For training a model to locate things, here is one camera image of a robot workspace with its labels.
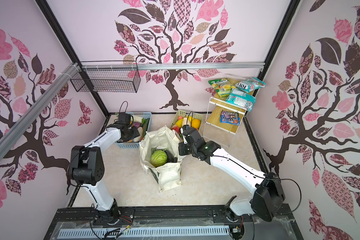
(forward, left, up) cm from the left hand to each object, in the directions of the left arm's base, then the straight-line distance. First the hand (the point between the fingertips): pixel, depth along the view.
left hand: (135, 135), depth 96 cm
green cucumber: (+15, -3, -4) cm, 16 cm away
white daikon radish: (0, -4, +3) cm, 5 cm away
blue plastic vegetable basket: (-5, 0, -4) cm, 6 cm away
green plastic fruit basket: (+20, -31, -5) cm, 38 cm away
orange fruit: (+13, -41, -2) cm, 43 cm away
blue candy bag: (+8, -62, +9) cm, 63 cm away
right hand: (-14, -30, +11) cm, 35 cm away
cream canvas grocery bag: (-30, -24, +5) cm, 38 cm away
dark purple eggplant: (-16, -24, -2) cm, 29 cm away
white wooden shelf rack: (+1, -55, +24) cm, 60 cm away
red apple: (+6, -27, 0) cm, 27 cm away
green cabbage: (-18, -17, +2) cm, 25 cm away
